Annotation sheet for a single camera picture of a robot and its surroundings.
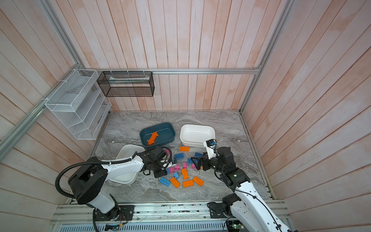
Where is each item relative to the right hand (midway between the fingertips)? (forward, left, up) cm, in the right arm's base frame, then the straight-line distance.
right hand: (198, 155), depth 77 cm
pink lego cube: (+2, +17, 0) cm, 17 cm away
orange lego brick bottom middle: (-10, +5, -16) cm, 20 cm away
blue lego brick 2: (-9, +19, -15) cm, 26 cm away
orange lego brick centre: (-4, +7, -16) cm, 18 cm away
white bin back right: (+23, 0, -13) cm, 26 cm away
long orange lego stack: (+19, +31, -13) cm, 39 cm away
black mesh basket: (+51, +51, +11) cm, 73 cm away
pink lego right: (-1, +2, -14) cm, 14 cm away
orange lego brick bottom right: (-9, -1, -15) cm, 18 cm away
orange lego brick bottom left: (-10, +13, -16) cm, 23 cm away
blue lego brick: (+6, +11, -14) cm, 19 cm away
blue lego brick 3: (+8, 0, -14) cm, 16 cm away
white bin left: (+7, +46, -11) cm, 48 cm away
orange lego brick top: (+13, +8, -16) cm, 22 cm away
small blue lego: (-6, +13, -14) cm, 20 cm away
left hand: (-4, +21, -15) cm, 26 cm away
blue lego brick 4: (+4, +4, -16) cm, 17 cm away
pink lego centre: (0, +8, -14) cm, 15 cm away
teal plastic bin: (+28, +23, -15) cm, 39 cm away
